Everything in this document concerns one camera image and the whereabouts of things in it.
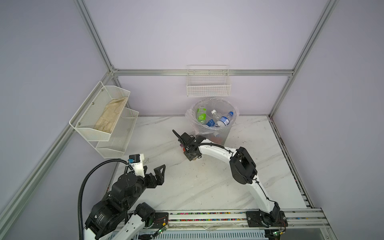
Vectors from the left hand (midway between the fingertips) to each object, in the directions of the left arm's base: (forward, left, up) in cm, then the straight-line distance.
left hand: (155, 168), depth 64 cm
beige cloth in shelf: (+25, +29, +4) cm, 39 cm away
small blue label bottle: (+28, -34, +1) cm, 44 cm away
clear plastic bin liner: (+39, -27, -5) cm, 48 cm away
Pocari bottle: (+38, -30, -5) cm, 49 cm away
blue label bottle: (+31, -26, -4) cm, 41 cm away
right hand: (+22, -14, -23) cm, 35 cm away
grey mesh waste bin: (+25, -33, -10) cm, 42 cm away
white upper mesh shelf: (+26, +36, +4) cm, 44 cm away
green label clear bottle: (+35, -21, -1) cm, 41 cm away
